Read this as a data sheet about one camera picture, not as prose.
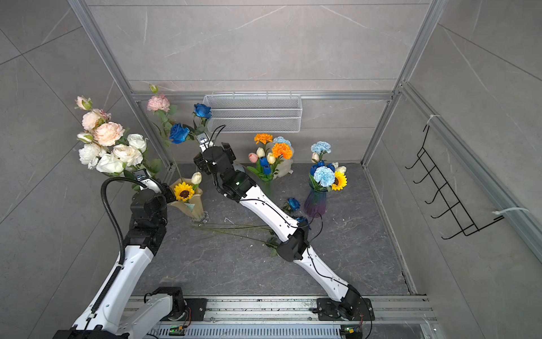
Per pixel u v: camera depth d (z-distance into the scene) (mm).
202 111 747
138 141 588
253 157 813
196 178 719
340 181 761
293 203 972
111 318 402
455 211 643
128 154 580
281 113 1009
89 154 536
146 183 603
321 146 760
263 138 825
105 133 545
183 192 762
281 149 747
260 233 927
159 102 742
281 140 806
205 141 622
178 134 647
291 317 730
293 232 571
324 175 686
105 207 474
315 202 977
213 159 547
